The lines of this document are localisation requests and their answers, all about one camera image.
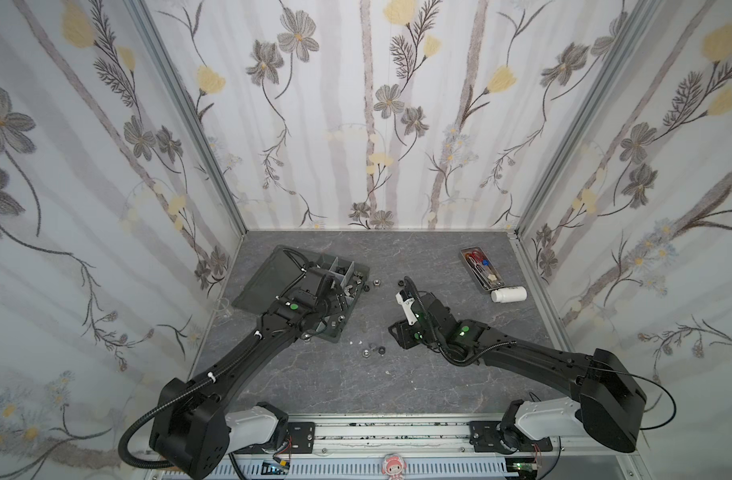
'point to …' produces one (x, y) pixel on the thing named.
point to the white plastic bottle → (509, 294)
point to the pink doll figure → (394, 465)
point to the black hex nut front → (381, 350)
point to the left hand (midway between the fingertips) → (333, 292)
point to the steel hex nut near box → (376, 282)
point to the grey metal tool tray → (483, 268)
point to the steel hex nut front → (365, 353)
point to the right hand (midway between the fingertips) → (388, 320)
